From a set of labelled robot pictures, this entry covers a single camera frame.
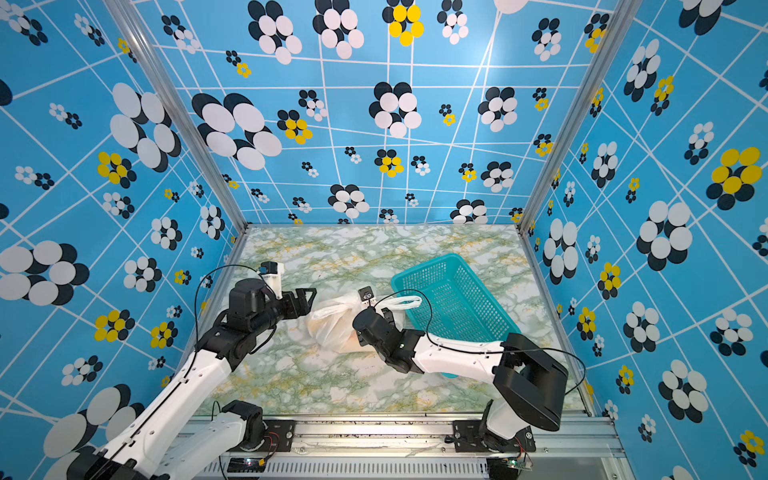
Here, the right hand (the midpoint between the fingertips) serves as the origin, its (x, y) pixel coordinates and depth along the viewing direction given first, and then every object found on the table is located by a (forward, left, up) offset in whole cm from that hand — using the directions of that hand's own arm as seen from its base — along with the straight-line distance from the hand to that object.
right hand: (366, 313), depth 83 cm
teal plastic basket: (+11, -27, -12) cm, 32 cm away
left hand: (+3, +16, +8) cm, 18 cm away
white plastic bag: (-1, +10, -3) cm, 11 cm away
